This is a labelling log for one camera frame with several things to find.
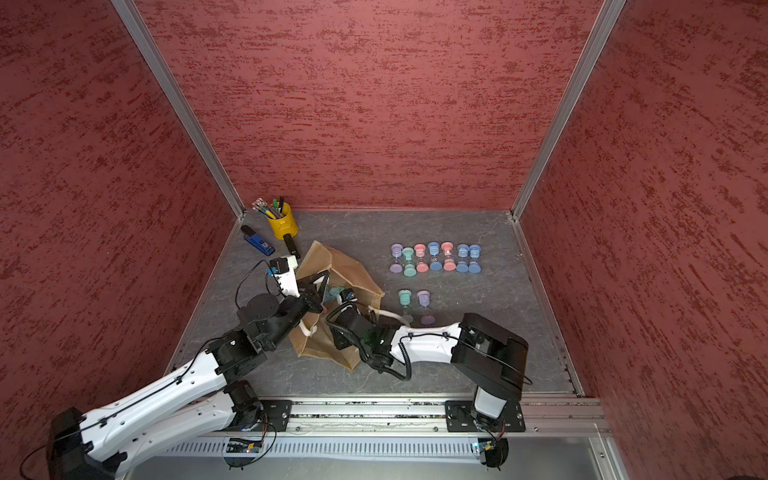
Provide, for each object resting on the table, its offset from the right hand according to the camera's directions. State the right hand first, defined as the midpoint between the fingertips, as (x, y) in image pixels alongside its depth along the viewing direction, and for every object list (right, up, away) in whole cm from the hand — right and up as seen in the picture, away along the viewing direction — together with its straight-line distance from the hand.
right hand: (336, 330), depth 83 cm
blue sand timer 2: (+42, +21, +23) cm, 52 cm away
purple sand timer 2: (+26, +7, +10) cm, 29 cm away
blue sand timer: (+31, +22, +23) cm, 45 cm away
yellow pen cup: (-24, +31, +24) cm, 46 cm away
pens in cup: (-27, +36, +21) cm, 49 cm away
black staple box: (-22, +23, +26) cm, 41 cm away
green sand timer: (+22, +15, +17) cm, 32 cm away
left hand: (0, +16, -11) cm, 20 cm away
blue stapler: (-35, +25, +25) cm, 50 cm away
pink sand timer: (+26, +16, +19) cm, 36 cm away
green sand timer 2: (+20, +6, +12) cm, 24 cm away
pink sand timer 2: (+36, +17, +19) cm, 44 cm away
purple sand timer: (+17, +22, +23) cm, 37 cm away
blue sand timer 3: (+45, +17, +18) cm, 51 cm away
